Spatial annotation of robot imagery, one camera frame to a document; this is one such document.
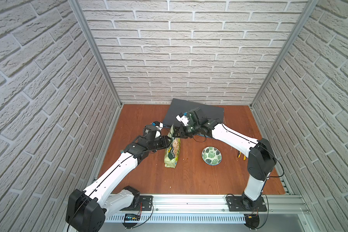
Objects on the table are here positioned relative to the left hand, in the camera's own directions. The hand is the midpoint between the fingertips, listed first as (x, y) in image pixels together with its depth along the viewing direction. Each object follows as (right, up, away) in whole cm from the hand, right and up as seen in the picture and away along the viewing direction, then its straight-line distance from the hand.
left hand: (170, 136), depth 78 cm
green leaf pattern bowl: (+25, -14, +12) cm, 31 cm away
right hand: (-1, -2, -1) cm, 2 cm away
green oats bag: (+1, -9, +1) cm, 10 cm away
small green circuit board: (-19, -40, -7) cm, 45 cm away
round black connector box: (+41, -41, -8) cm, 59 cm away
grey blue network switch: (+4, +19, +38) cm, 43 cm away
